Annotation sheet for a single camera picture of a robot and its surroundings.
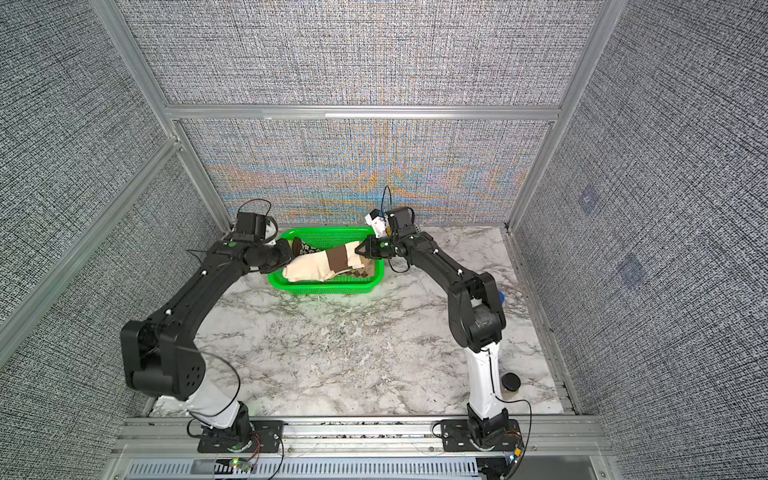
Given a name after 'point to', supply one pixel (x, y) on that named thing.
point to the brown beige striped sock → (317, 266)
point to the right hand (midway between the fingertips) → (355, 241)
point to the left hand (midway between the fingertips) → (300, 250)
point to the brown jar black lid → (511, 383)
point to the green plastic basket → (325, 238)
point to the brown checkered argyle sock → (363, 272)
